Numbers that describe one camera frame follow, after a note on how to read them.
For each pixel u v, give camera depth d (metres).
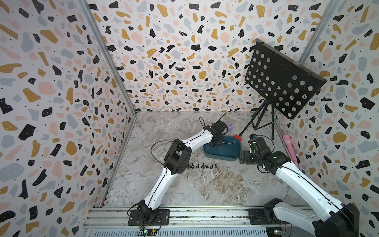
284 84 0.72
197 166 0.92
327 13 0.73
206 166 0.92
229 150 1.05
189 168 0.92
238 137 1.06
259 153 0.59
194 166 0.92
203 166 0.92
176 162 0.61
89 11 0.71
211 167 0.92
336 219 0.38
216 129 0.80
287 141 1.06
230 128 1.07
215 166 0.92
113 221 0.73
